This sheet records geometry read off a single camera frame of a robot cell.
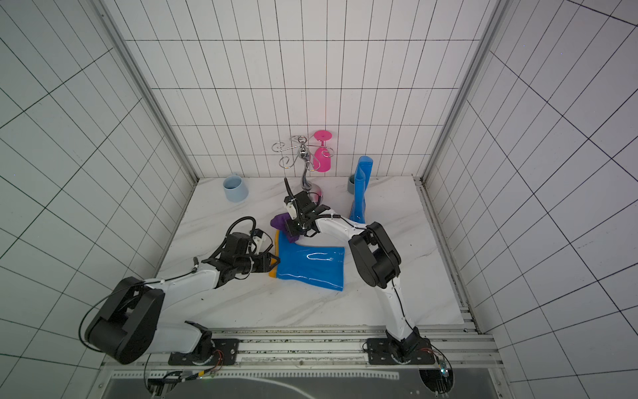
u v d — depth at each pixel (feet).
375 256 1.79
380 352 2.33
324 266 2.96
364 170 2.87
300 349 2.45
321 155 3.61
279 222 3.03
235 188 3.53
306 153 3.03
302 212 2.50
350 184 3.61
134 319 1.40
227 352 2.39
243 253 2.42
